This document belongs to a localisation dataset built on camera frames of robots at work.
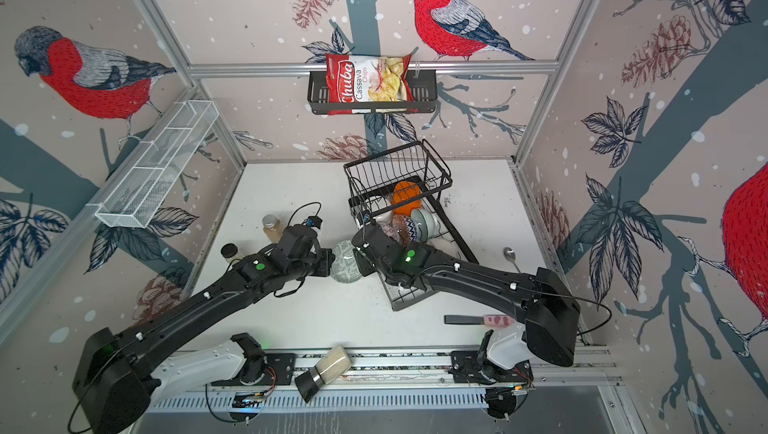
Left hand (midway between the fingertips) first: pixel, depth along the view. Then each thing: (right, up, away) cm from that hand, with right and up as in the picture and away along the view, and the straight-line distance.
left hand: (336, 257), depth 78 cm
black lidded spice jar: (-32, 0, +6) cm, 32 cm away
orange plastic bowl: (+20, +18, +30) cm, 40 cm away
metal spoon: (+53, -3, +14) cm, 55 cm away
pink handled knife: (+42, -17, +1) cm, 45 cm away
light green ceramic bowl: (+26, +7, +12) cm, 29 cm away
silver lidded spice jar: (-22, +6, +12) cm, 26 cm away
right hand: (+6, 0, -1) cm, 6 cm away
